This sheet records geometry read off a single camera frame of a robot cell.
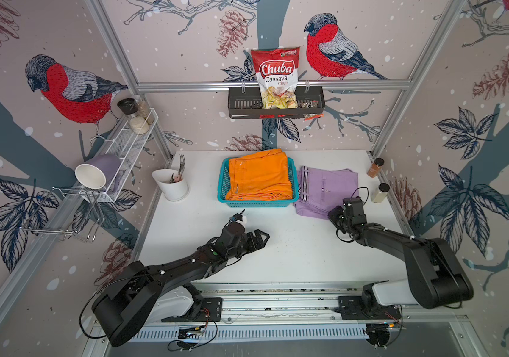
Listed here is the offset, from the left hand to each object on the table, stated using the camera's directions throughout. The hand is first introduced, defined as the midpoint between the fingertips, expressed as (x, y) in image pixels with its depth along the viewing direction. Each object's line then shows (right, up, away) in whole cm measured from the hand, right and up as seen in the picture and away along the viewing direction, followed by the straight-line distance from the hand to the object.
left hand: (267, 236), depth 82 cm
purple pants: (+26, +16, +21) cm, 37 cm away
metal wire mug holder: (-55, +14, -24) cm, 61 cm away
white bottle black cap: (+51, +17, +12) cm, 55 cm away
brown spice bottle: (+54, +26, +25) cm, 65 cm away
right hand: (+26, +8, +12) cm, 30 cm away
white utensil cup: (-42, +19, +13) cm, 48 cm away
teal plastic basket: (-19, +18, +13) cm, 29 cm away
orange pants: (-3, +22, +17) cm, 28 cm away
